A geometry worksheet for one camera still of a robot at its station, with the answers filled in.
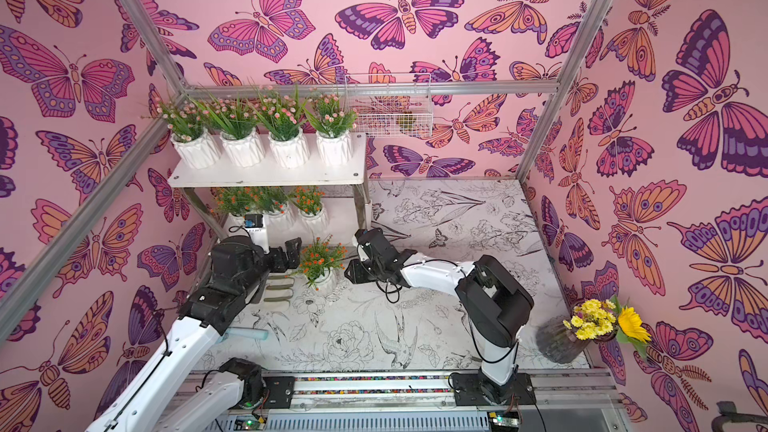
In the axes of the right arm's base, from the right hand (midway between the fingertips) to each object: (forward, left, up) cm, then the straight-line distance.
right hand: (348, 269), depth 87 cm
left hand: (+1, +14, +15) cm, 20 cm away
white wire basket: (+44, -12, +27) cm, 53 cm away
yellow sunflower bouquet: (-18, -55, +15) cm, 60 cm away
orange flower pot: (+15, +33, +13) cm, 38 cm away
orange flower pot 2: (+15, +22, +5) cm, 27 cm away
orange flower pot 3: (-2, +7, +8) cm, 11 cm away
